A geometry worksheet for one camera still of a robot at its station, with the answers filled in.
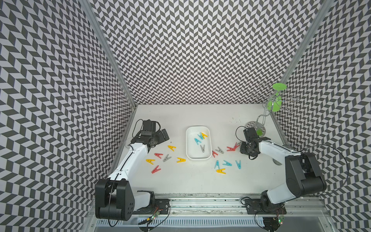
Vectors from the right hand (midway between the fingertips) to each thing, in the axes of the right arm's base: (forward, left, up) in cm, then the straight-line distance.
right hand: (245, 152), depth 92 cm
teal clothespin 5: (-8, +6, 0) cm, 10 cm away
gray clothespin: (+3, +27, 0) cm, 27 cm away
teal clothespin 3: (-7, +19, +1) cm, 20 cm away
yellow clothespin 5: (-12, +17, 0) cm, 21 cm away
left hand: (+4, +54, +12) cm, 55 cm away
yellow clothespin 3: (-5, +41, 0) cm, 41 cm away
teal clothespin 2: (+9, +31, 0) cm, 32 cm away
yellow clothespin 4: (-6, +60, +1) cm, 61 cm away
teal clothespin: (+12, +29, +1) cm, 31 cm away
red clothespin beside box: (0, +20, -1) cm, 20 cm away
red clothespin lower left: (-11, +56, +1) cm, 57 cm away
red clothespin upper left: (-1, +56, +1) cm, 56 cm away
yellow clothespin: (+13, +26, +1) cm, 29 cm away
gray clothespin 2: (-4, +51, +1) cm, 51 cm away
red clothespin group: (+3, +8, 0) cm, 8 cm away
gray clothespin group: (+2, +16, 0) cm, 16 cm away
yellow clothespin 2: (+4, +48, +1) cm, 48 cm away
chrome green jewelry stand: (+17, -11, +31) cm, 37 cm away
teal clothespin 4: (-7, +13, -1) cm, 14 cm away
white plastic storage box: (+2, +34, -1) cm, 34 cm away
